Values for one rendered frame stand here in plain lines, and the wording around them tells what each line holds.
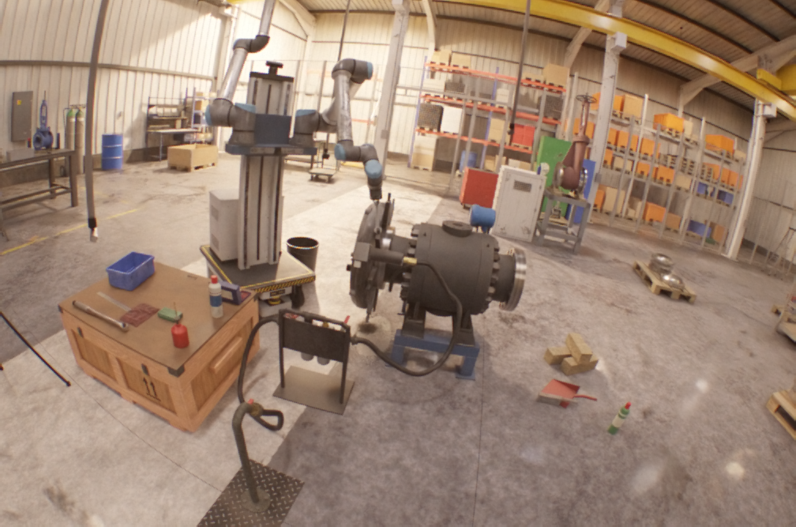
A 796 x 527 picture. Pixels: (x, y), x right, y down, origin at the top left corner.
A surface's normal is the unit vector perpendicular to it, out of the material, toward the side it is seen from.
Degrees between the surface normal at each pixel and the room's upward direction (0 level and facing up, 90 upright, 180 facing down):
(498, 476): 0
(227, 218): 90
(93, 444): 0
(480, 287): 83
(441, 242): 34
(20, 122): 90
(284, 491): 0
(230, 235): 90
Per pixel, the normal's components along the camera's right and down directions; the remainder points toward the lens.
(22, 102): 0.96, 0.20
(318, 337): -0.11, 0.26
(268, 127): 0.71, 0.30
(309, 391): 0.15, -0.95
